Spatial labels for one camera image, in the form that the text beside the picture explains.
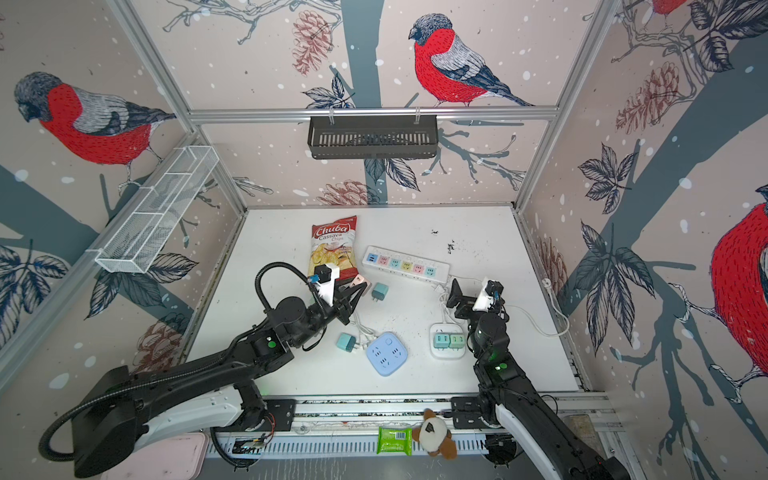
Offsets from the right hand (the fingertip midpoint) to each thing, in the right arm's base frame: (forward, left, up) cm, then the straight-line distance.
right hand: (468, 286), depth 80 cm
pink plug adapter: (-5, +28, +11) cm, 31 cm away
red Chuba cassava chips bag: (+21, +43, -8) cm, 49 cm away
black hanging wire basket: (+52, +30, +15) cm, 62 cm away
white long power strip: (+15, +17, -12) cm, 26 cm away
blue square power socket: (-15, +22, -13) cm, 30 cm away
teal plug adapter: (-12, +7, -8) cm, 16 cm away
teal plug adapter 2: (+4, +26, -11) cm, 28 cm away
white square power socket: (-14, +5, -13) cm, 19 cm away
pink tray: (-40, +68, -10) cm, 80 cm away
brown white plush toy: (-33, +10, -12) cm, 37 cm away
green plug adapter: (-12, +3, -8) cm, 15 cm away
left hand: (-7, +28, +11) cm, 30 cm away
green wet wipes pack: (-34, +20, -14) cm, 42 cm away
